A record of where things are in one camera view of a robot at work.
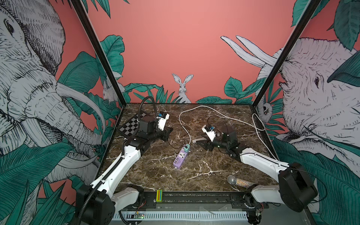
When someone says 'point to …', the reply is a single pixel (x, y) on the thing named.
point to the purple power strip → (180, 158)
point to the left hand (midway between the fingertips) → (173, 127)
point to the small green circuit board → (139, 216)
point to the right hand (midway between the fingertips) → (199, 136)
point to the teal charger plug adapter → (187, 147)
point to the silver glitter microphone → (232, 180)
